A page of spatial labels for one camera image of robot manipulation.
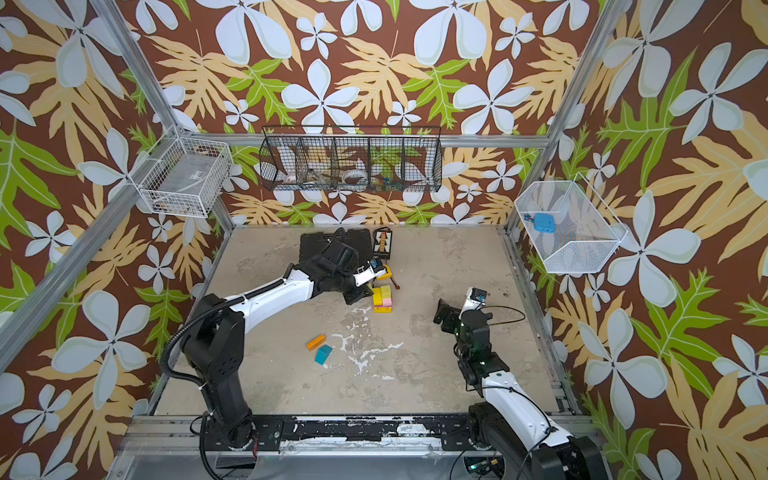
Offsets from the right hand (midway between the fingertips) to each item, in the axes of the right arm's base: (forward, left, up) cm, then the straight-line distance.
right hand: (451, 302), depth 85 cm
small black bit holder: (+35, +20, -10) cm, 41 cm away
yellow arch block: (+3, +20, -10) cm, 22 cm away
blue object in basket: (+18, -28, +14) cm, 36 cm away
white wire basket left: (+30, +78, +23) cm, 86 cm away
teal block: (-10, +38, -12) cm, 41 cm away
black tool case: (+31, +28, -6) cm, 43 cm away
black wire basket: (+44, +29, +20) cm, 56 cm away
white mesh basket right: (+11, -35, +18) cm, 41 cm away
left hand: (+8, +24, 0) cm, 26 cm away
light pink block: (+4, +18, -6) cm, 20 cm away
